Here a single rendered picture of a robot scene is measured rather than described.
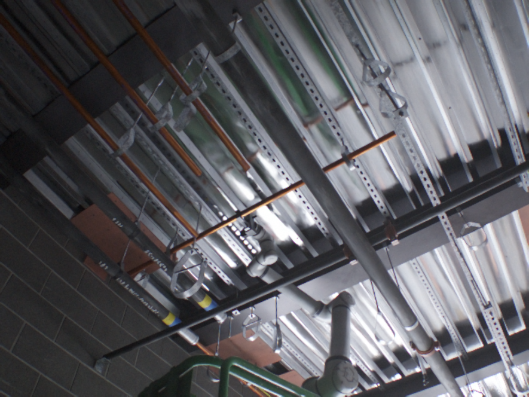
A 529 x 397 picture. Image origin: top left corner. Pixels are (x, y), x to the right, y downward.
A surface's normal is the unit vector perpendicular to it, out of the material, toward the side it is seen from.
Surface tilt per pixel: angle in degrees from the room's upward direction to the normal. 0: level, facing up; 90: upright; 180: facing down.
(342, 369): 94
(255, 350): 180
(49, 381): 90
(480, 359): 90
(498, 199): 180
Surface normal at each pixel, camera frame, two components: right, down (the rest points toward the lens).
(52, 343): 0.84, -0.44
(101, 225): 0.00, 0.57
